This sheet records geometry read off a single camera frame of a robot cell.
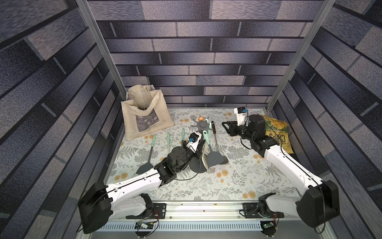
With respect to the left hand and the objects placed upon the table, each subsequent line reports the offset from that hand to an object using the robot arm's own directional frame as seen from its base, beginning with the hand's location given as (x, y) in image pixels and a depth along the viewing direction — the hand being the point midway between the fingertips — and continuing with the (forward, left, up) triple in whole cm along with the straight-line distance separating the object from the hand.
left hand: (203, 138), depth 71 cm
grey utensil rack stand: (-2, +3, -26) cm, 26 cm away
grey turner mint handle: (-4, -6, -13) cm, 16 cm away
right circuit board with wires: (-33, -34, -30) cm, 56 cm away
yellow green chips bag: (+19, -52, -18) cm, 58 cm away
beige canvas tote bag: (+18, +33, -1) cm, 37 cm away
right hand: (+12, -11, -2) cm, 16 cm away
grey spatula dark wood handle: (0, -16, -25) cm, 30 cm away
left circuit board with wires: (-34, +29, -30) cm, 54 cm away
